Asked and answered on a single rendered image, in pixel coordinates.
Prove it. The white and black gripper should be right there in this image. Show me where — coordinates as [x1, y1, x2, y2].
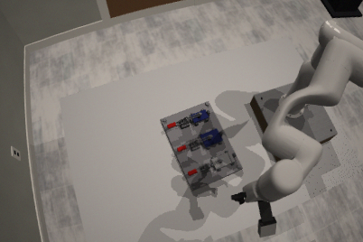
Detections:
[231, 180, 262, 204]

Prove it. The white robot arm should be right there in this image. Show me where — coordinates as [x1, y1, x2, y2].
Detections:
[256, 20, 363, 237]

